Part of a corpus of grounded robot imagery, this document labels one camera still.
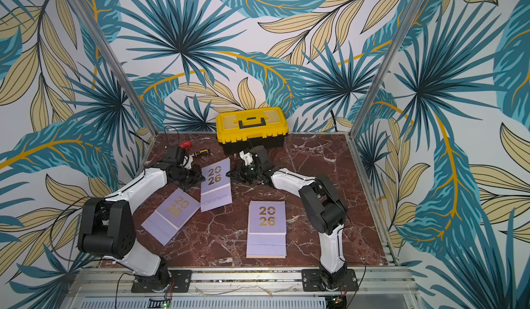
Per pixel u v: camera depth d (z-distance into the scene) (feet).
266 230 2.68
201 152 3.56
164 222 2.83
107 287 2.43
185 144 3.76
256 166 2.41
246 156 2.84
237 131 3.22
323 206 1.69
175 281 2.38
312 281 2.40
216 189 2.81
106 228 1.46
